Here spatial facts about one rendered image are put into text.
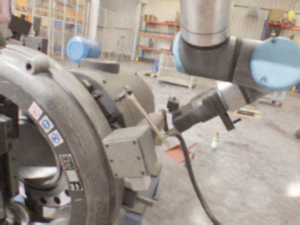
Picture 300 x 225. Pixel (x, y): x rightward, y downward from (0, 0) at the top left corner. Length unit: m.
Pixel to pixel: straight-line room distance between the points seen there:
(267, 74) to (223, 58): 0.08
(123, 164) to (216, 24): 0.35
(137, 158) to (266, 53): 0.33
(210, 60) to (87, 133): 0.31
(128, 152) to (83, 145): 0.10
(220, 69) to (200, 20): 0.10
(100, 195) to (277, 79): 0.46
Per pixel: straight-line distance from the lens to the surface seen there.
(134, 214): 1.06
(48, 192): 0.85
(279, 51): 0.38
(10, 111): 0.69
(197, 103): 0.51
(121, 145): 0.45
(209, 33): 0.34
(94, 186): 0.52
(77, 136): 0.47
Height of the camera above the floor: 1.01
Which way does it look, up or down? 17 degrees down
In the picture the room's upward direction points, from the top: 9 degrees clockwise
